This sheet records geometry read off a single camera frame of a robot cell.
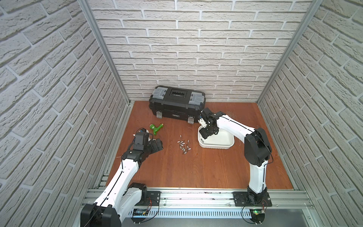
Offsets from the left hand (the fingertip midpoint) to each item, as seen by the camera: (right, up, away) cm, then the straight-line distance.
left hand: (157, 142), depth 83 cm
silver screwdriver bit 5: (+19, -6, +9) cm, 22 cm away
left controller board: (-7, -35, -11) cm, 37 cm away
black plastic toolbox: (+13, +24, +15) cm, 31 cm away
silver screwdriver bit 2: (+19, -2, +12) cm, 22 cm away
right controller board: (+54, -35, -14) cm, 66 cm away
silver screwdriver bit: (+12, -2, +12) cm, 17 cm away
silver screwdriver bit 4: (+14, -5, +9) cm, 17 cm away
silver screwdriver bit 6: (+16, -7, +9) cm, 20 cm away
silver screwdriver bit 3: (+15, -4, +10) cm, 18 cm away
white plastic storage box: (+43, -1, +12) cm, 45 cm away
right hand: (+33, +4, +10) cm, 35 cm away
